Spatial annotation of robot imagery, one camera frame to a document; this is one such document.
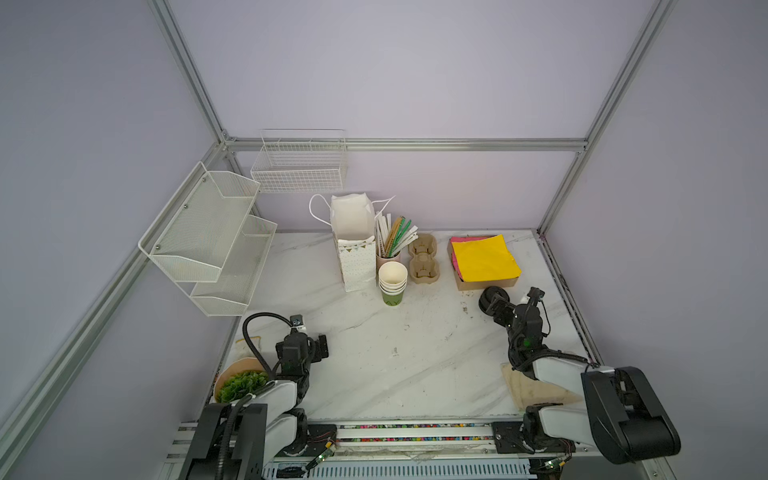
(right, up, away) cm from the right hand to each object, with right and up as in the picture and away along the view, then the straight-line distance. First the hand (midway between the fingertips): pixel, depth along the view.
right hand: (506, 299), depth 90 cm
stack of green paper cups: (-35, +6, +2) cm, 36 cm away
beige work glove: (+3, -25, -8) cm, 26 cm away
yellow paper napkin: (0, +13, +19) cm, 22 cm away
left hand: (-63, -13, 0) cm, 64 cm away
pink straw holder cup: (-39, +12, +10) cm, 42 cm away
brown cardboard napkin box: (-5, +4, +12) cm, 13 cm away
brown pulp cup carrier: (-24, +11, +15) cm, 30 cm away
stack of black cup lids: (-3, 0, +5) cm, 6 cm away
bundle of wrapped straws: (-35, +20, +8) cm, 41 cm away
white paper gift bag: (-49, +27, +13) cm, 58 cm away
